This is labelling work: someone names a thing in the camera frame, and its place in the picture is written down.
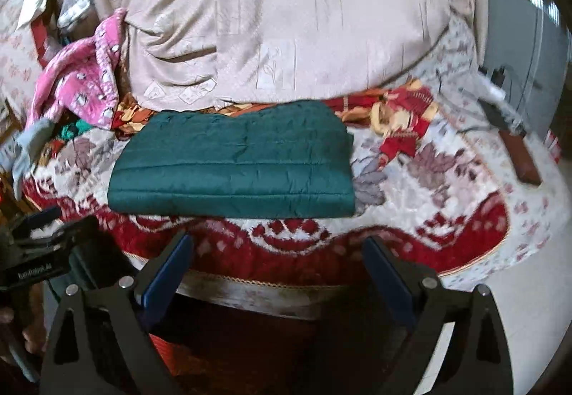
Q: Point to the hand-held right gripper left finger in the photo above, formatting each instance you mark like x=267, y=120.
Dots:
x=166, y=283

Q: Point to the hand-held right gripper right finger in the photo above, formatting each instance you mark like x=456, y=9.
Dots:
x=388, y=284

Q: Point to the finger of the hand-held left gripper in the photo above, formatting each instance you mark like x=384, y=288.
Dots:
x=67, y=230
x=44, y=216

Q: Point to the green quilted jacket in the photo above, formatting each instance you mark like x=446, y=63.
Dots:
x=232, y=162

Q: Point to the person's left hand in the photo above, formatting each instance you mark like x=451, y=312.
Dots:
x=29, y=334

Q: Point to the grey cloth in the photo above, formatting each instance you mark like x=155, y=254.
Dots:
x=29, y=151

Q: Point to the green cloth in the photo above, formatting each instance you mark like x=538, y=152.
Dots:
x=68, y=129

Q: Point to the floral red white blanket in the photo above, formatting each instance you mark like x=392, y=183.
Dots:
x=447, y=207

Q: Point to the pink printed garment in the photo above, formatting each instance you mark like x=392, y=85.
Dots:
x=82, y=73

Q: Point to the red yellow printed cloth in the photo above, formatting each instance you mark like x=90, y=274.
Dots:
x=402, y=122

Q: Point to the brown oblong object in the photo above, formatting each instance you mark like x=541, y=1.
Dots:
x=522, y=156

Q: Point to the black charger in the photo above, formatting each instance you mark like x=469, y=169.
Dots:
x=502, y=118

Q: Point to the grey plastic bag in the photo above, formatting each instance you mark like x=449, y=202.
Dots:
x=73, y=6

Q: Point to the white paper sheet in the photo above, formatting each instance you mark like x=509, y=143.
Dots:
x=33, y=4

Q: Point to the white power strip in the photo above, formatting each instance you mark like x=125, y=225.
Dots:
x=489, y=90

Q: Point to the black power adapter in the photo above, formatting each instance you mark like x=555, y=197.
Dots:
x=498, y=75

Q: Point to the grey cabinet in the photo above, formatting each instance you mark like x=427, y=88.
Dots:
x=527, y=60

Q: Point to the beige embossed bedspread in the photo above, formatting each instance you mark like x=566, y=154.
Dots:
x=277, y=10

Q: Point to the worn bed frame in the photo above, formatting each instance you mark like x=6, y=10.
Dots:
x=259, y=294

